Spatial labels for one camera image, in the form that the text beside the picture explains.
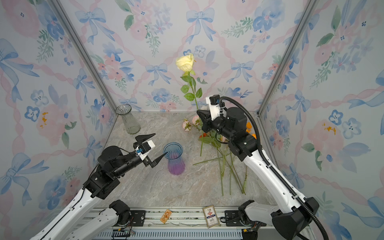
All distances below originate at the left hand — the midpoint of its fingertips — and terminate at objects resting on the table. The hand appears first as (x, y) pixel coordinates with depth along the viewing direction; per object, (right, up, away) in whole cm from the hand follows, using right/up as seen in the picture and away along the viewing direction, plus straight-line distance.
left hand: (158, 140), depth 64 cm
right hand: (+17, +13, +1) cm, 21 cm away
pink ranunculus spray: (+17, +10, +43) cm, 47 cm away
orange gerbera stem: (+22, +1, +37) cm, 43 cm away
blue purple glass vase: (+4, -18, +29) cm, 34 cm away
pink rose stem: (+38, -16, +28) cm, 50 cm away
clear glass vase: (-28, +7, +40) cm, 49 cm away
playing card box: (+24, -38, +10) cm, 46 cm away
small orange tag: (+2, -38, +11) cm, 39 cm away
